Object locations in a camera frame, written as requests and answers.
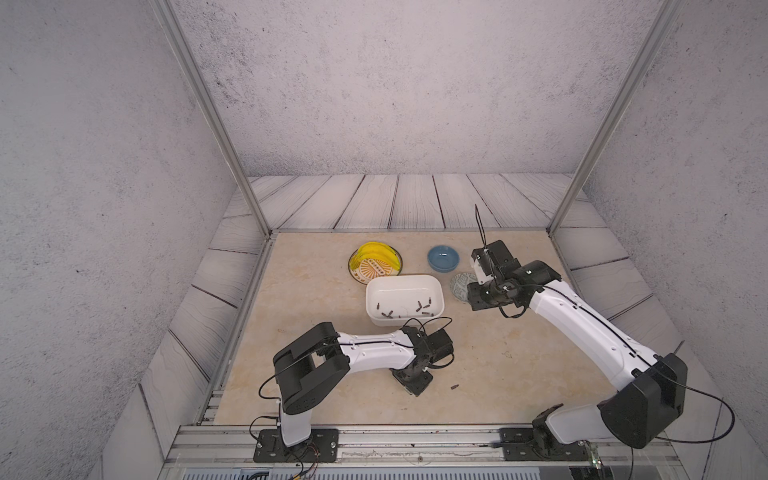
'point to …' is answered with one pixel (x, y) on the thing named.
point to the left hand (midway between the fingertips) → (417, 391)
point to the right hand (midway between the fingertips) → (477, 296)
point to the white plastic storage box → (394, 300)
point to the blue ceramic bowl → (443, 258)
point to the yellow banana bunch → (375, 250)
